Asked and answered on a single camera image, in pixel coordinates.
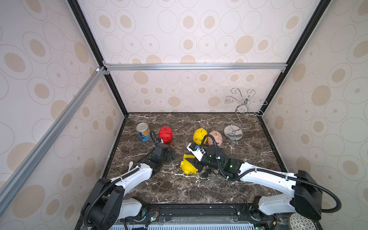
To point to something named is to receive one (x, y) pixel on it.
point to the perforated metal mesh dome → (297, 222)
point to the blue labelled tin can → (144, 131)
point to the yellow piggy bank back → (187, 167)
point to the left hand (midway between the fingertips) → (173, 151)
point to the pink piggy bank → (217, 138)
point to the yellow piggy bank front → (199, 135)
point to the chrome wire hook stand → (235, 132)
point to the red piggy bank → (166, 133)
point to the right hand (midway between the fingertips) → (193, 152)
